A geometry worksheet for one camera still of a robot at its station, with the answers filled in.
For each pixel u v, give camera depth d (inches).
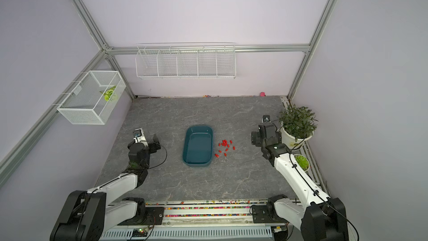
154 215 29.0
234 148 37.6
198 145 37.1
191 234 61.9
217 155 36.2
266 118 28.5
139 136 29.3
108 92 32.0
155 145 32.4
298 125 31.9
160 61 37.6
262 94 48.8
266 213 28.9
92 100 32.5
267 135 24.4
